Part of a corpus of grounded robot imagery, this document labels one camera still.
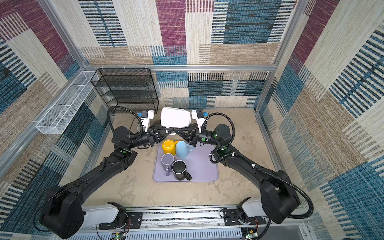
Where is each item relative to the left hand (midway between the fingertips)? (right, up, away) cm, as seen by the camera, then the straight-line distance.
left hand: (173, 130), depth 63 cm
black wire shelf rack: (-39, +30, +45) cm, 67 cm away
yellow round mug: (-6, -10, +26) cm, 28 cm away
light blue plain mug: (+2, -12, +26) cm, 29 cm away
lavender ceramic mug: (-6, -18, +22) cm, 29 cm away
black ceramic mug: (0, -21, +19) cm, 28 cm away
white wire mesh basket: (-56, +9, +12) cm, 58 cm away
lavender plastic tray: (+11, -21, +29) cm, 38 cm away
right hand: (0, -1, +1) cm, 2 cm away
